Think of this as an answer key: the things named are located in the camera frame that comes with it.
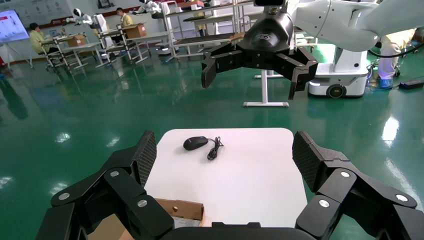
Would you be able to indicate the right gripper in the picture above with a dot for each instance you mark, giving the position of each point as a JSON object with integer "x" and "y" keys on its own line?
{"x": 268, "y": 36}

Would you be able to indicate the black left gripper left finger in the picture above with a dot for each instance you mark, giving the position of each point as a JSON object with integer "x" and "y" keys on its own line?
{"x": 122, "y": 185}

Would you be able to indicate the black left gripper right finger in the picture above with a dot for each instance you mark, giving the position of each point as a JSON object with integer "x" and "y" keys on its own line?
{"x": 334, "y": 185}

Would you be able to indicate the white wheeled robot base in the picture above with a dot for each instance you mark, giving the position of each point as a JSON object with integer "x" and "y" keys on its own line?
{"x": 344, "y": 79}

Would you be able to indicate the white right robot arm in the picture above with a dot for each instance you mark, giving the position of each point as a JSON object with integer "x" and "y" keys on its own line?
{"x": 348, "y": 23}

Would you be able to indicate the open cardboard storage box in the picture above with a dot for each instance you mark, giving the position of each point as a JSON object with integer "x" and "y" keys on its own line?
{"x": 185, "y": 209}

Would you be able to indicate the open brown cardboard box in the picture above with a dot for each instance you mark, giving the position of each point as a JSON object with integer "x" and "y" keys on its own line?
{"x": 136, "y": 31}

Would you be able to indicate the small brown cardboard box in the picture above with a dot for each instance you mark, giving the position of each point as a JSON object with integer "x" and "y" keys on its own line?
{"x": 76, "y": 41}

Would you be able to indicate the dark-top white-leg table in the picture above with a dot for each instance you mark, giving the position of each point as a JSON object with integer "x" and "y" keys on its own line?
{"x": 265, "y": 89}

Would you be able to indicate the printed instruction sheet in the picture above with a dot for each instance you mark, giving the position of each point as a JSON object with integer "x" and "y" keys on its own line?
{"x": 187, "y": 222}

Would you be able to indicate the metal shelf rack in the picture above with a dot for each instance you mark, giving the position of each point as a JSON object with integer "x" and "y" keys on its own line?
{"x": 202, "y": 10}

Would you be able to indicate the person in white trousers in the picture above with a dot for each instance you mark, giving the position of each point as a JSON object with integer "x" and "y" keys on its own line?
{"x": 387, "y": 63}

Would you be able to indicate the black power adapter brick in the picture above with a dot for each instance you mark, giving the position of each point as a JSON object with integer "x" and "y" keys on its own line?
{"x": 412, "y": 84}

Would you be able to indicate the standing person in yellow jacket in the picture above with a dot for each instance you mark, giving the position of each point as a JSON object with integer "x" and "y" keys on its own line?
{"x": 126, "y": 20}

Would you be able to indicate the seated person in yellow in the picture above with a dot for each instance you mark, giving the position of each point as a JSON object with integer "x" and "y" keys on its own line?
{"x": 36, "y": 39}

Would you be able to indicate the white humanoid robot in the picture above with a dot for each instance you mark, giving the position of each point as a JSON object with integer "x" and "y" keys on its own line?
{"x": 81, "y": 18}

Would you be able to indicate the grey-top metal-frame table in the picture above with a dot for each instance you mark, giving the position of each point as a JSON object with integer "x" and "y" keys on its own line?
{"x": 149, "y": 34}
{"x": 82, "y": 47}

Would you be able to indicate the wall presentation screen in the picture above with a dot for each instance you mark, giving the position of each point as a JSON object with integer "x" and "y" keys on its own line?
{"x": 11, "y": 26}

